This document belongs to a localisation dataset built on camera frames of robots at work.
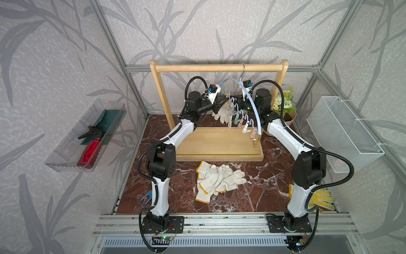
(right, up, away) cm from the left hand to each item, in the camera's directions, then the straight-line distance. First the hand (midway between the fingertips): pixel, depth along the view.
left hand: (227, 98), depth 81 cm
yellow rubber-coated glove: (+48, -52, +1) cm, 71 cm away
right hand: (+1, +1, 0) cm, 2 cm away
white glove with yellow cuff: (-9, -41, +3) cm, 42 cm away
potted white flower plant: (+34, -4, +3) cm, 35 cm away
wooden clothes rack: (-4, -26, +23) cm, 35 cm away
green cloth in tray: (-53, -13, -12) cm, 56 cm away
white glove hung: (0, -6, +15) cm, 16 cm away
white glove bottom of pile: (-12, -48, +1) cm, 50 cm away
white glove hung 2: (+1, -44, +5) cm, 44 cm away
